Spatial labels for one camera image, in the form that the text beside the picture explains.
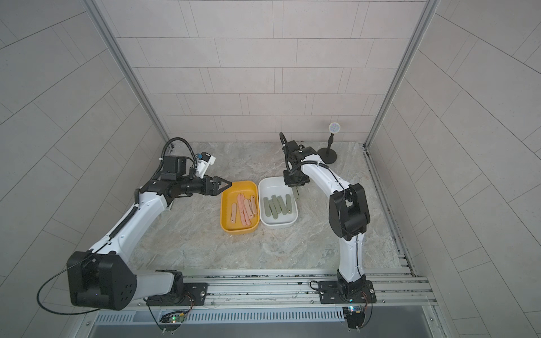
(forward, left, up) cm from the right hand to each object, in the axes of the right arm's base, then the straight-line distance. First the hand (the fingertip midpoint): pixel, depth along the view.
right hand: (291, 182), depth 92 cm
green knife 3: (-6, +7, -6) cm, 12 cm away
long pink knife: (-13, +20, -7) cm, 25 cm away
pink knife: (-8, +20, -6) cm, 22 cm away
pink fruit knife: (-10, +26, -7) cm, 28 cm away
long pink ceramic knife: (-4, +23, -6) cm, 24 cm away
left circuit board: (-45, +40, -5) cm, 60 cm away
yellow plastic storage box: (+1, +20, -4) cm, 20 cm away
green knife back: (-8, +2, -8) cm, 11 cm away
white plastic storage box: (+2, +8, -5) cm, 9 cm away
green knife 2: (-7, +5, -8) cm, 11 cm away
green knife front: (-9, +11, -8) cm, 16 cm away
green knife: (-10, +8, -8) cm, 15 cm away
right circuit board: (-47, -17, -10) cm, 51 cm away
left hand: (-6, +25, +13) cm, 28 cm away
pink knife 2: (-4, +18, -6) cm, 19 cm away
